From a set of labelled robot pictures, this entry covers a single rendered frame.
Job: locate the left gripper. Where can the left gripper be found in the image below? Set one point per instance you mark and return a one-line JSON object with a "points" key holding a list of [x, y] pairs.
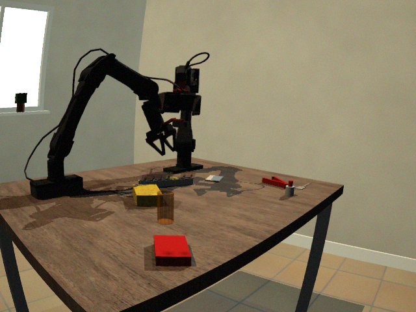
{"points": [[180, 100]]}

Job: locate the amber translucent pill bottle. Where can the amber translucent pill bottle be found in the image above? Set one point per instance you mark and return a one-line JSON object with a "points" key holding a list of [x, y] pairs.
{"points": [[165, 207]]}

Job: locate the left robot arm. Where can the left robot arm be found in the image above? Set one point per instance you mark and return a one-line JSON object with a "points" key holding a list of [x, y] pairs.
{"points": [[184, 142]]}

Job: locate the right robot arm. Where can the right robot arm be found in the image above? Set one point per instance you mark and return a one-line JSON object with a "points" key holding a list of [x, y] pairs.
{"points": [[90, 79]]}

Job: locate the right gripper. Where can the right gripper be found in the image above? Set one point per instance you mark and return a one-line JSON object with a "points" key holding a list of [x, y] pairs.
{"points": [[156, 121]]}

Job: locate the red rectangular block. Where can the red rectangular block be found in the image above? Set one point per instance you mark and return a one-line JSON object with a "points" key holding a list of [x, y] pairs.
{"points": [[172, 251]]}

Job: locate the grey cylinder with red cap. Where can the grey cylinder with red cap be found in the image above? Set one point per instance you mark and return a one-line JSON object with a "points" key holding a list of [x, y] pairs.
{"points": [[289, 190]]}

